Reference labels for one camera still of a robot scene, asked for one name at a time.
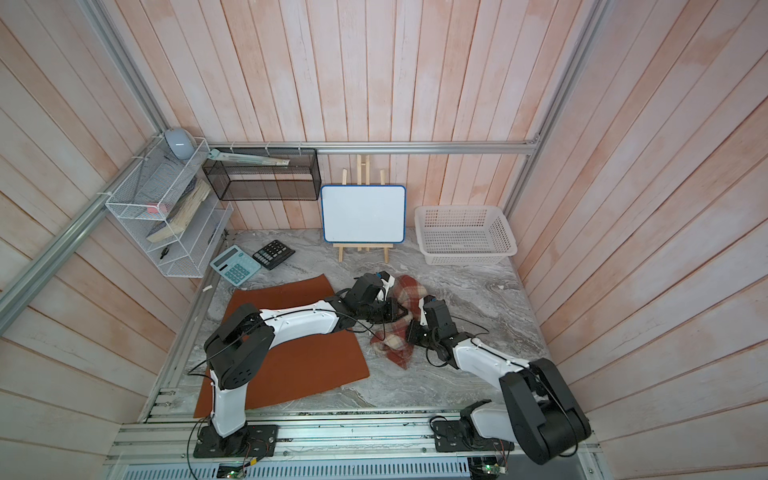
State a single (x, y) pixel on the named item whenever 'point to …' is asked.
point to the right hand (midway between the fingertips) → (404, 327)
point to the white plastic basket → (464, 234)
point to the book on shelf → (183, 210)
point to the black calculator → (273, 254)
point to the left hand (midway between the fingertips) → (407, 317)
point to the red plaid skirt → (392, 341)
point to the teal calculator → (236, 265)
